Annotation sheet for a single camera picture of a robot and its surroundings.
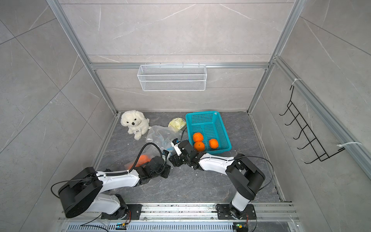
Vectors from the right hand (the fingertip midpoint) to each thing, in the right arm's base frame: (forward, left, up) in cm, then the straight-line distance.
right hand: (174, 157), depth 87 cm
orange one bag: (+7, -16, 0) cm, 18 cm away
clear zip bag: (+16, +8, -1) cm, 18 cm away
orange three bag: (+10, -26, -1) cm, 28 cm away
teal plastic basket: (+30, -27, -6) cm, 40 cm away
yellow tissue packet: (+29, -1, -2) cm, 29 cm away
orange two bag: (+14, -15, +1) cm, 21 cm away
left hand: (-3, +2, -4) cm, 5 cm away
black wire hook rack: (-10, -66, +25) cm, 71 cm away
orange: (-9, +13, +16) cm, 23 cm away
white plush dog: (+22, +25, +7) cm, 34 cm away
